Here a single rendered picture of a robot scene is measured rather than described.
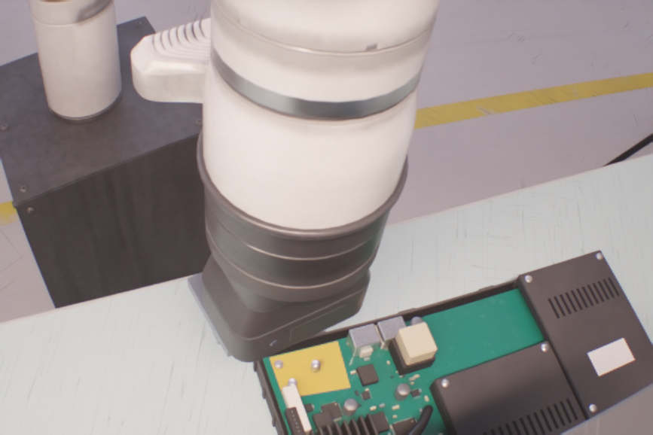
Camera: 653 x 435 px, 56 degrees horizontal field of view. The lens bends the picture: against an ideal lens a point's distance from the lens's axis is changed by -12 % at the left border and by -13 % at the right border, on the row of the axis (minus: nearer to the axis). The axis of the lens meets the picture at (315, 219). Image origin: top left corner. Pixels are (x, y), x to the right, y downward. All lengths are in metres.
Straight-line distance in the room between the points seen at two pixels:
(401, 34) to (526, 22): 2.48
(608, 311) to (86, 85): 0.55
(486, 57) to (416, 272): 1.95
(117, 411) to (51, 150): 0.40
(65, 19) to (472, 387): 0.50
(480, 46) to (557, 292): 2.00
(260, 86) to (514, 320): 0.30
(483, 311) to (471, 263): 0.05
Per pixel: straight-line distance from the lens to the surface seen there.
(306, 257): 0.25
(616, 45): 2.81
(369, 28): 0.18
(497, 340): 0.45
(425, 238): 0.49
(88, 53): 0.71
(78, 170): 0.73
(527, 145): 2.11
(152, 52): 0.27
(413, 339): 0.41
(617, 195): 0.59
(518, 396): 0.42
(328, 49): 0.18
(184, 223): 0.85
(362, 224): 0.24
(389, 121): 0.21
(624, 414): 0.22
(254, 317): 0.30
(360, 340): 0.41
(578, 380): 0.44
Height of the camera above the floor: 1.38
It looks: 52 degrees down
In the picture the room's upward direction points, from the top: 10 degrees clockwise
